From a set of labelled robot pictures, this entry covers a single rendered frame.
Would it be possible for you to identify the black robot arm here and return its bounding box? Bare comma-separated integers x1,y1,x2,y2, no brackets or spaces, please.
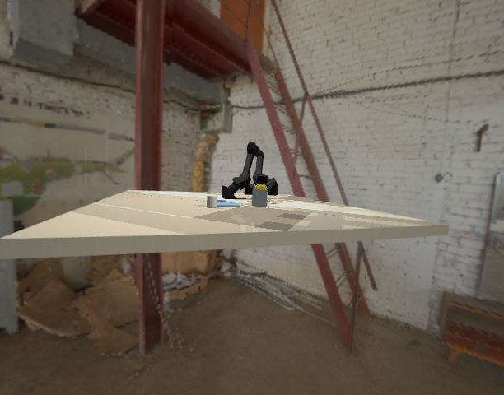
228,142,278,194

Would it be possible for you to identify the white dish rack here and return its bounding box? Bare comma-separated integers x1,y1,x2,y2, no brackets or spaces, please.
252,189,268,207

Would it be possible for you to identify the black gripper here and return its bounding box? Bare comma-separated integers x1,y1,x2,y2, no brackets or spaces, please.
245,184,278,196

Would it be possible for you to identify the grey cylinder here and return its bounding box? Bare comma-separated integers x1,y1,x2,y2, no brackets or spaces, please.
207,195,217,208

